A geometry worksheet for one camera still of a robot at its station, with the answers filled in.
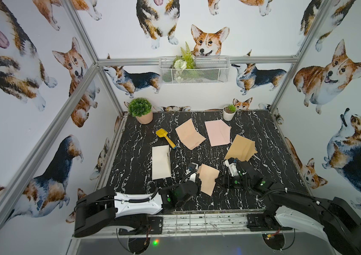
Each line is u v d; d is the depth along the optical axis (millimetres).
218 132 1099
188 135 1060
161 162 956
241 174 639
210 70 924
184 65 817
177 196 597
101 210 418
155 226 736
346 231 409
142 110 1025
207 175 851
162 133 1068
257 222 736
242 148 1018
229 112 1099
